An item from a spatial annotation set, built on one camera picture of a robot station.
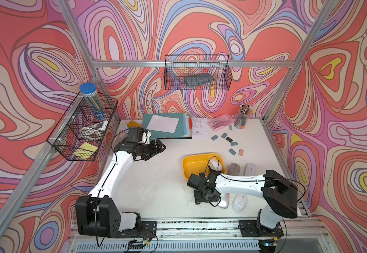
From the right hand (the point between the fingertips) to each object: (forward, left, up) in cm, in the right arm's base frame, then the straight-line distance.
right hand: (204, 203), depth 81 cm
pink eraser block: (+31, -27, -1) cm, 41 cm away
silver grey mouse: (+1, -11, -1) cm, 11 cm away
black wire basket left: (+25, +61, +29) cm, 72 cm away
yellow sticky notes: (+13, +50, +33) cm, 61 cm away
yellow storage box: (+24, +3, 0) cm, 24 cm away
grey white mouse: (+18, -19, +3) cm, 26 cm away
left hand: (+22, +21, +19) cm, 36 cm away
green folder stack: (+50, +10, +3) cm, 51 cm away
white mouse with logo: (-1, -17, +3) cm, 18 cm away
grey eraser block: (+43, -11, +1) cm, 45 cm away
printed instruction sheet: (+53, -2, 0) cm, 53 cm away
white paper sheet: (+56, +25, +4) cm, 61 cm away
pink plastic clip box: (+58, -18, 0) cm, 61 cm away
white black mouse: (+20, -8, +4) cm, 22 cm away
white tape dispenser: (+24, +51, +33) cm, 65 cm away
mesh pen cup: (+52, -31, +16) cm, 62 cm away
